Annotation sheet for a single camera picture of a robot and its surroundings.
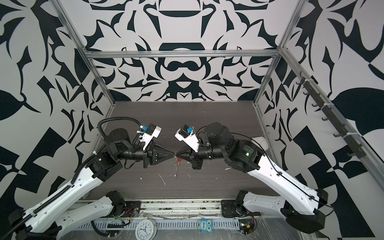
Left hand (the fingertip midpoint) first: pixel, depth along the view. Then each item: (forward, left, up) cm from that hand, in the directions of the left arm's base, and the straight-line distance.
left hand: (174, 153), depth 55 cm
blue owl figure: (-20, -12, -34) cm, 41 cm away
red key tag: (-2, -2, -2) cm, 3 cm away
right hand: (0, -1, -1) cm, 1 cm away
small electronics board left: (-18, +31, -39) cm, 53 cm away
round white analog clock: (-21, +14, -31) cm, 40 cm away
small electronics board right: (-21, -31, -36) cm, 52 cm away
